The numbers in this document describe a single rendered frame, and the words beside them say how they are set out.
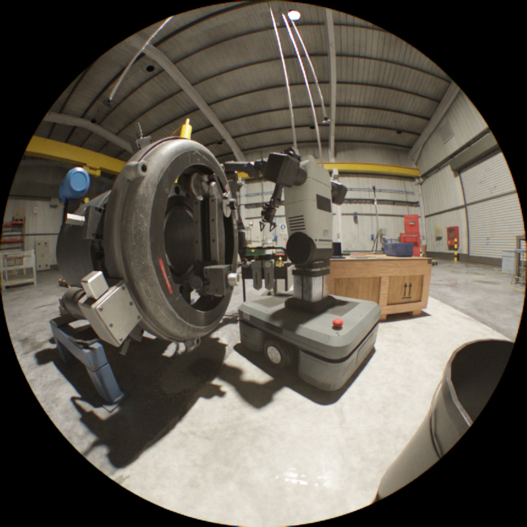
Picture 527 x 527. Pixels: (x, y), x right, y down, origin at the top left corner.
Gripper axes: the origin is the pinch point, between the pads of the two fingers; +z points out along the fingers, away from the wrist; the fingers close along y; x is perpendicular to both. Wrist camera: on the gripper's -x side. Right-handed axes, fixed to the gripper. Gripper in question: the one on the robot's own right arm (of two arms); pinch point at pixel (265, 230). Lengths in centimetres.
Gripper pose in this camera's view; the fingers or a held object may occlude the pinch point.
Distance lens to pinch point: 149.0
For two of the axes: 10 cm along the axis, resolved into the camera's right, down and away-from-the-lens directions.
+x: 5.7, 5.4, -6.2
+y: -7.7, 0.7, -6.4
